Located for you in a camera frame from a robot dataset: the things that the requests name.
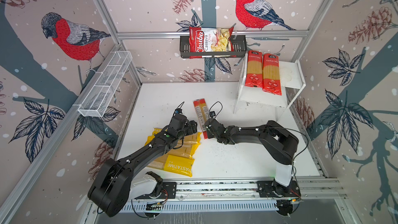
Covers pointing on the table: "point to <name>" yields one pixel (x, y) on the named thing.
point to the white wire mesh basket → (96, 99)
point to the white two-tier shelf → (293, 84)
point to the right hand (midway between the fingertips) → (209, 133)
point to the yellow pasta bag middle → (186, 150)
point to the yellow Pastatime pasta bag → (180, 165)
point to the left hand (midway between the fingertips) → (193, 125)
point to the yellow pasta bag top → (190, 140)
